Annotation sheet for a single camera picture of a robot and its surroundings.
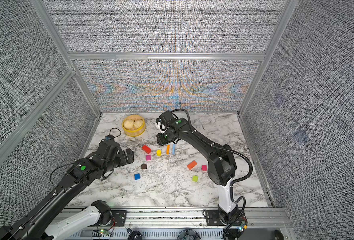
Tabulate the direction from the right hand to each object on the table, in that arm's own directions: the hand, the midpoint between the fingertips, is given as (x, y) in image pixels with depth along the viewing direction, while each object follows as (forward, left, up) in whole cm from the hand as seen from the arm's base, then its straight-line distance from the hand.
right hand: (161, 139), depth 87 cm
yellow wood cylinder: (-1, +3, -12) cm, 13 cm away
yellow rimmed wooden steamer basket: (+12, +20, -8) cm, 25 cm away
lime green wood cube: (-16, -19, -16) cm, 30 cm away
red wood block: (+2, +11, -13) cm, 17 cm away
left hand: (-13, +15, +6) cm, 21 cm away
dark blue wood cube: (-16, +15, -15) cm, 26 cm away
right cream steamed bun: (+20, +19, -8) cm, 29 cm away
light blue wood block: (+2, -7, -12) cm, 14 cm away
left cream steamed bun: (+19, +25, -7) cm, 32 cm away
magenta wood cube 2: (-10, -25, -15) cm, 31 cm away
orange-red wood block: (-8, -18, -15) cm, 25 cm away
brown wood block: (-10, +12, -14) cm, 21 cm away
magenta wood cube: (-3, +10, -14) cm, 18 cm away
